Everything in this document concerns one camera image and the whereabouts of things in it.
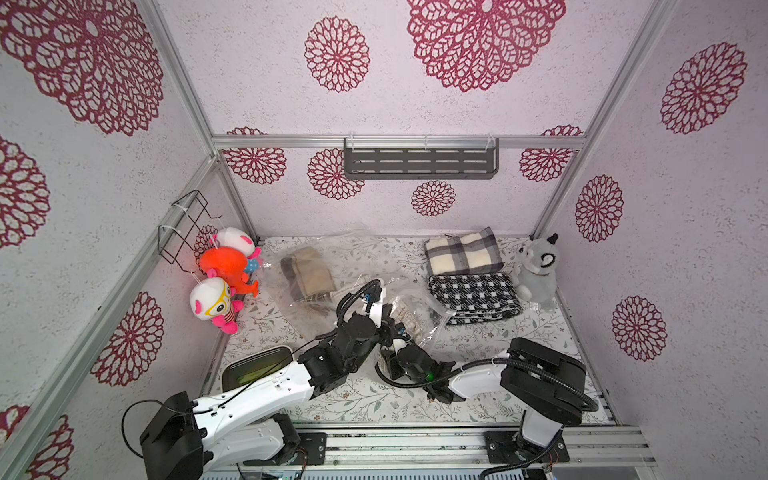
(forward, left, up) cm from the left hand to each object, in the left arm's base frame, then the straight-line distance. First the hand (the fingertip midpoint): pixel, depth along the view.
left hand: (390, 308), depth 75 cm
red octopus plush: (+15, +46, -2) cm, 49 cm away
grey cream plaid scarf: (+32, -30, -16) cm, 46 cm away
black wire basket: (+14, +54, +11) cm, 57 cm away
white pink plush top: (+27, +49, -3) cm, 56 cm away
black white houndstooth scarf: (+14, -27, -17) cm, 35 cm away
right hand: (-3, +2, -18) cm, 18 cm away
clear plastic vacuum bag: (+34, +14, -22) cm, 43 cm away
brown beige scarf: (+24, +28, -18) cm, 41 cm away
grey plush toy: (+18, -46, -10) cm, 50 cm away
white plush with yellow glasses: (+4, +48, -2) cm, 48 cm away
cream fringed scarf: (+8, -11, -22) cm, 26 cm away
